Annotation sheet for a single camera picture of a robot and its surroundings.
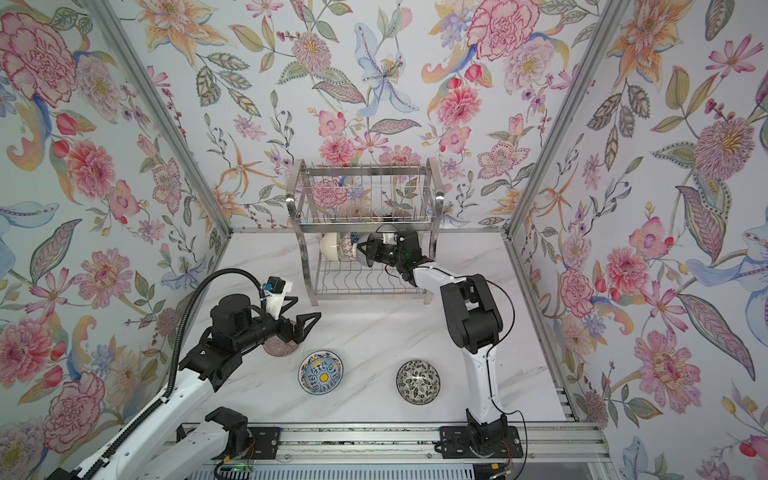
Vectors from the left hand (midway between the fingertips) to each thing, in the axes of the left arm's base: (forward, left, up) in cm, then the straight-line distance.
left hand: (311, 310), depth 75 cm
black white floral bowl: (-11, -28, -21) cm, 36 cm away
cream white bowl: (+30, 0, -9) cm, 31 cm away
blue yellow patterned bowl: (-8, 0, -20) cm, 22 cm away
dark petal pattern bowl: (+25, -10, -6) cm, 27 cm away
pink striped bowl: (-2, +13, -19) cm, 23 cm away
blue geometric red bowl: (+30, -6, -9) cm, 32 cm away
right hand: (+26, -11, -5) cm, 28 cm away
